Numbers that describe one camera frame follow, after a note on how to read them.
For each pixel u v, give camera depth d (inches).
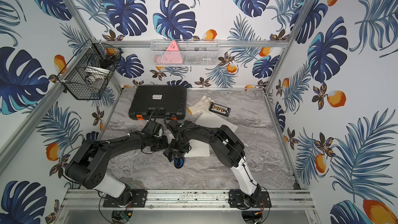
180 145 30.7
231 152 20.6
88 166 17.7
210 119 41.4
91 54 35.2
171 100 42.1
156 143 30.7
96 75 32.0
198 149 36.1
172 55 35.5
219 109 42.0
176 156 33.7
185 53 36.4
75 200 30.5
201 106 43.4
